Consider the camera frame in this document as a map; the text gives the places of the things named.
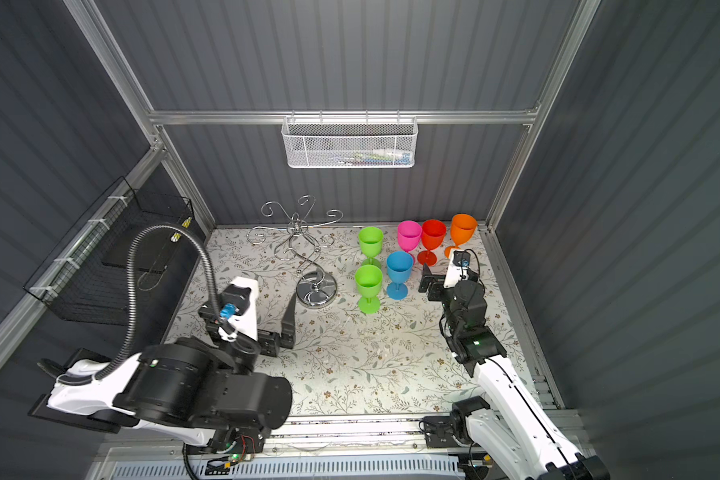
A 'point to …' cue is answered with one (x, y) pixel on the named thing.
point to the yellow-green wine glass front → (371, 242)
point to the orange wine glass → (462, 227)
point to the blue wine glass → (399, 268)
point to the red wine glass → (432, 233)
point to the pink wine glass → (409, 232)
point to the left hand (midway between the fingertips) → (272, 295)
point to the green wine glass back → (369, 281)
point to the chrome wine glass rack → (317, 286)
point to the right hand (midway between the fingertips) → (447, 267)
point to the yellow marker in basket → (187, 223)
